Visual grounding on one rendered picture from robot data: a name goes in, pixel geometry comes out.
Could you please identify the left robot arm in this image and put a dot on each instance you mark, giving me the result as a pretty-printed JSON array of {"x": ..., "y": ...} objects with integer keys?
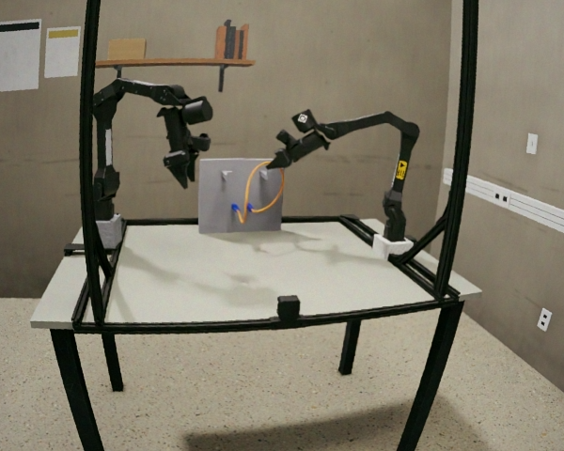
[{"x": 198, "y": 110}]

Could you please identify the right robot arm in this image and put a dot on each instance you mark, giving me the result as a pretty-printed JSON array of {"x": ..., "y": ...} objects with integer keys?
[{"x": 395, "y": 229}]

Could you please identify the orange cable with blue plug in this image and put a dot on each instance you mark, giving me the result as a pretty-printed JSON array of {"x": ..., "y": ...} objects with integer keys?
[{"x": 237, "y": 209}]

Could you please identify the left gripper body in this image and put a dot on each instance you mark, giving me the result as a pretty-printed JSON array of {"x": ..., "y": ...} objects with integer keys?
[{"x": 176, "y": 139}]

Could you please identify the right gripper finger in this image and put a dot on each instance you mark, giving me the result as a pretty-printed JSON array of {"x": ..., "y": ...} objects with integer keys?
[{"x": 274, "y": 164}]

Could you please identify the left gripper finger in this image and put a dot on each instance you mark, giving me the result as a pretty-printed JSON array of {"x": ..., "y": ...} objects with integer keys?
[
  {"x": 191, "y": 168},
  {"x": 179, "y": 171}
]

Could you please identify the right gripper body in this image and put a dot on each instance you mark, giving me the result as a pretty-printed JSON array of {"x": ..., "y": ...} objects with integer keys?
[{"x": 298, "y": 151}]

